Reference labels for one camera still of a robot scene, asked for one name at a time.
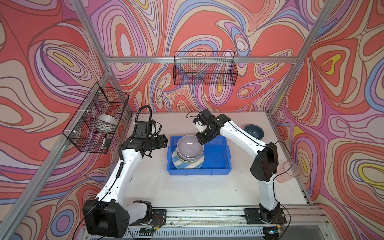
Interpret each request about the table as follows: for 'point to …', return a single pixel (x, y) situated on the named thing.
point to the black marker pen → (104, 142)
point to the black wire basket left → (94, 127)
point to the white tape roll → (106, 123)
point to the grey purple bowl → (189, 148)
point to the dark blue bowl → (255, 130)
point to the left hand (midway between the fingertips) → (164, 139)
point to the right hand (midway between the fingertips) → (202, 143)
